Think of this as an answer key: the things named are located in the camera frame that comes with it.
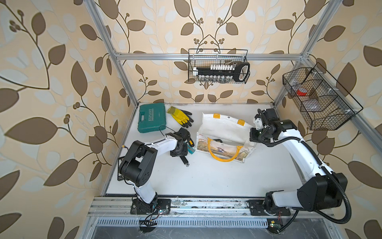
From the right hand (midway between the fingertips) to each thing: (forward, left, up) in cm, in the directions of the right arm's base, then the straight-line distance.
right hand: (251, 138), depth 82 cm
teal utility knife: (+3, +35, -16) cm, 38 cm away
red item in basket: (+18, -29, +15) cm, 37 cm away
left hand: (+1, +41, -15) cm, 43 cm away
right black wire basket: (+8, -34, +18) cm, 39 cm away
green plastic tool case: (+26, +62, -10) cm, 68 cm away
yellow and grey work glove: (+30, +42, -14) cm, 53 cm away
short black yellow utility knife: (+7, +34, -14) cm, 38 cm away
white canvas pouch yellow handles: (+8, +12, -13) cm, 20 cm away
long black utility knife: (-5, +38, -16) cm, 42 cm away
